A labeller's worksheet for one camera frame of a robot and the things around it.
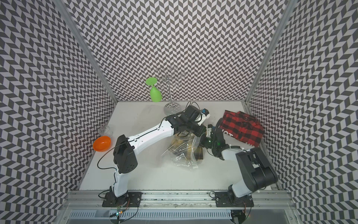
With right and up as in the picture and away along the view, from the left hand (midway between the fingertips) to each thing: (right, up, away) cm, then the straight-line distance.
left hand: (205, 132), depth 79 cm
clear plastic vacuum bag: (-14, -16, -3) cm, 21 cm away
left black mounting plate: (-39, -34, -7) cm, 52 cm away
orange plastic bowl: (-66, -9, +10) cm, 67 cm away
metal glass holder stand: (-23, +39, +24) cm, 51 cm away
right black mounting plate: (+10, -35, -7) cm, 37 cm away
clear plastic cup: (-70, -2, +20) cm, 72 cm away
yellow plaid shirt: (-12, -8, +3) cm, 14 cm away
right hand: (-7, -7, +9) cm, 13 cm away
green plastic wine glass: (-32, +23, +15) cm, 42 cm away
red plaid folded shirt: (+30, +1, +20) cm, 36 cm away
